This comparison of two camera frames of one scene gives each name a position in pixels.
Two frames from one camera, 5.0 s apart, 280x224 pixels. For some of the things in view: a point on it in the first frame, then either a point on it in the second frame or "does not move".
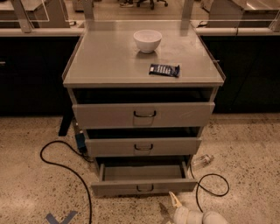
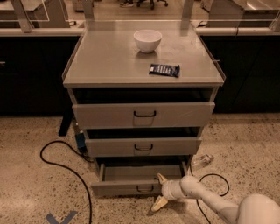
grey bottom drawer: (143, 178) does not move
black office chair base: (151, 3) does not move
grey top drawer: (150, 115) does not move
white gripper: (181, 214) to (167, 190)
